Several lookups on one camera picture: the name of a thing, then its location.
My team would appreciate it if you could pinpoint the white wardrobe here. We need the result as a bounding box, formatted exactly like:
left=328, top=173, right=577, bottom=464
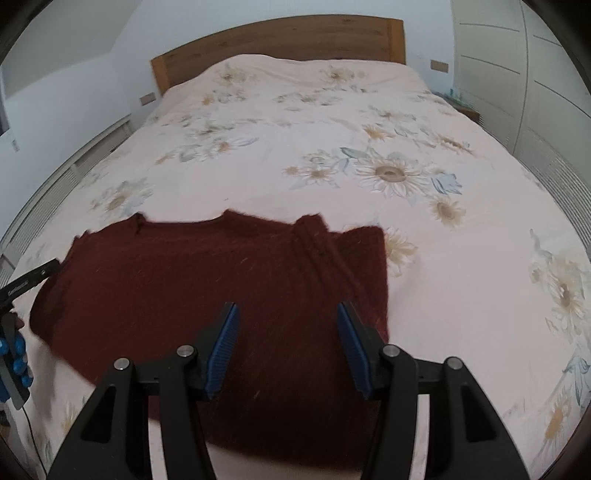
left=450, top=0, right=591, bottom=222

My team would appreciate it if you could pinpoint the floral pink duvet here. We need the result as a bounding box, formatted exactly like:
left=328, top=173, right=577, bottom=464
left=0, top=54, right=591, bottom=480

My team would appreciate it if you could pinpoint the wooden bedside table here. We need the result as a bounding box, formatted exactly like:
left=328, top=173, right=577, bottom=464
left=450, top=99, right=483, bottom=127

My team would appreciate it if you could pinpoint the wooden headboard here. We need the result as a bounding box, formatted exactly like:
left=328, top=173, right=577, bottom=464
left=151, top=18, right=406, bottom=97

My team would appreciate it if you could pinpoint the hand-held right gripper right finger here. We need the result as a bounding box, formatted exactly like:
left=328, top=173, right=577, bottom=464
left=335, top=301, right=532, bottom=480

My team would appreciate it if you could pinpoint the dark red knit sweater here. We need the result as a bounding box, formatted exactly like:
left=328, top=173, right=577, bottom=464
left=30, top=209, right=391, bottom=474

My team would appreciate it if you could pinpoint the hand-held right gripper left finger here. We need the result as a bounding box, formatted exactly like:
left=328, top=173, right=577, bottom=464
left=46, top=301, right=241, bottom=480

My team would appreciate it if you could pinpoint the black cable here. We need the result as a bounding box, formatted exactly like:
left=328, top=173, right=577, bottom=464
left=21, top=408, right=49, bottom=478

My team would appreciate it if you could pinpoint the person's left hand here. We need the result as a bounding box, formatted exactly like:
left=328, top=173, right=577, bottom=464
left=0, top=314, right=34, bottom=402

